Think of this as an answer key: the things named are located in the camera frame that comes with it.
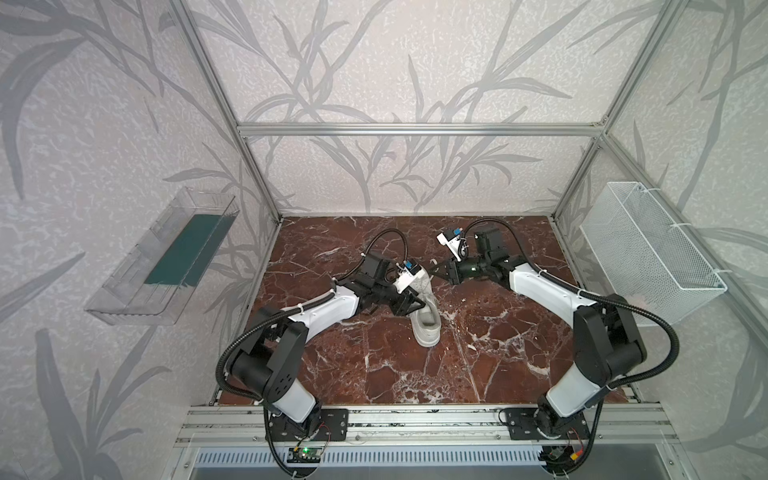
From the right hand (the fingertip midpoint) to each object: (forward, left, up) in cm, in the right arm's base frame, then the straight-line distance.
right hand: (433, 261), depth 85 cm
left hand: (-7, +3, -5) cm, 9 cm away
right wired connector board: (-44, -31, -21) cm, 58 cm away
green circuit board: (-44, +33, -18) cm, 58 cm away
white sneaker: (-16, +3, -8) cm, 18 cm away
